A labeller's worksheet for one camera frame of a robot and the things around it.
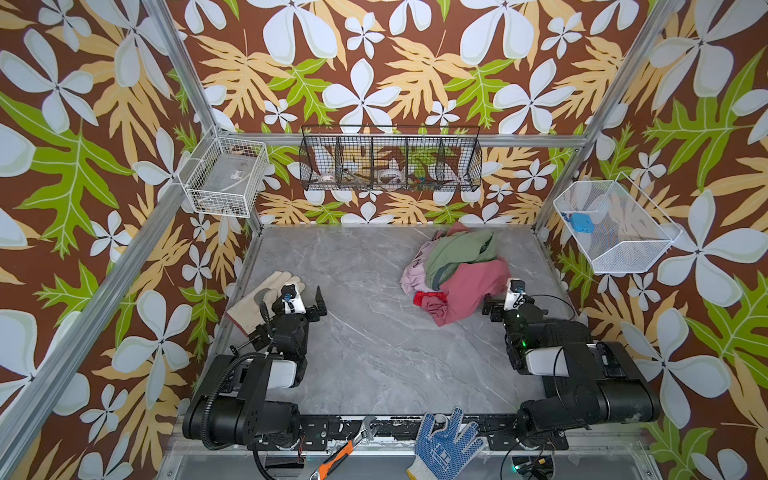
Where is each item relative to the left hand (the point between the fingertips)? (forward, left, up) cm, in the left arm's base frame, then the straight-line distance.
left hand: (299, 286), depth 86 cm
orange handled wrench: (-41, -14, -12) cm, 45 cm away
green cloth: (+12, -45, +1) cm, 46 cm away
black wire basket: (+39, -27, +18) cm, 50 cm away
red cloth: (+4, -37, -11) cm, 39 cm away
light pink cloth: (+8, -35, -8) cm, 37 cm away
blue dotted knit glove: (-40, -40, -11) cm, 58 cm away
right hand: (+2, -61, -4) cm, 61 cm away
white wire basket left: (+26, +22, +20) cm, 39 cm away
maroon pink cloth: (0, -49, 0) cm, 49 cm away
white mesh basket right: (+10, -90, +16) cm, 92 cm away
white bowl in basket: (+35, -27, +12) cm, 46 cm away
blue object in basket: (+14, -83, +13) cm, 85 cm away
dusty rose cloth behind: (+35, -54, -10) cm, 65 cm away
